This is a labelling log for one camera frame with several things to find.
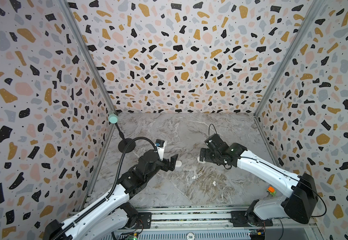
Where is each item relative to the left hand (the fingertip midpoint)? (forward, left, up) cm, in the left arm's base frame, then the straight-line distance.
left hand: (171, 150), depth 74 cm
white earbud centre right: (-5, -12, -22) cm, 25 cm away
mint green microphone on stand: (+11, +28, +11) cm, 32 cm away
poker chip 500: (-33, -9, -22) cm, 41 cm away
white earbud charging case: (+3, -3, -21) cm, 21 cm away
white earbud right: (-9, -24, -22) cm, 33 cm away
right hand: (+1, -18, -7) cm, 19 cm away
